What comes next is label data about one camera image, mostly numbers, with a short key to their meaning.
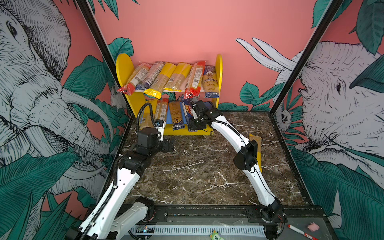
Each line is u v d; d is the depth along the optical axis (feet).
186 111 3.04
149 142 1.75
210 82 2.44
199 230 2.30
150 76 2.54
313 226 2.30
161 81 2.42
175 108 3.23
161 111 3.14
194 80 2.45
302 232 2.26
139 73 2.55
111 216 1.34
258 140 3.33
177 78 2.46
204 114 2.28
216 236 2.21
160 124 2.02
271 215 2.09
